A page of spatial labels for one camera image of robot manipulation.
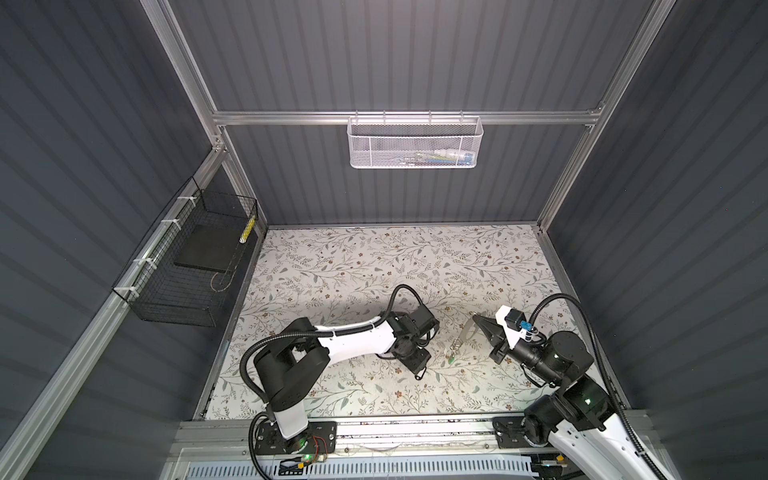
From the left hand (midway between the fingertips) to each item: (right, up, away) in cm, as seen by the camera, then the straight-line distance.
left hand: (419, 359), depth 84 cm
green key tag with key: (+8, +8, -11) cm, 15 cm away
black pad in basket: (-55, +32, -8) cm, 64 cm away
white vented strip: (-30, -21, -14) cm, 39 cm away
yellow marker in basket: (-48, +37, -2) cm, 61 cm away
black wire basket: (-58, +27, -11) cm, 65 cm away
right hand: (+13, +15, -16) cm, 26 cm away
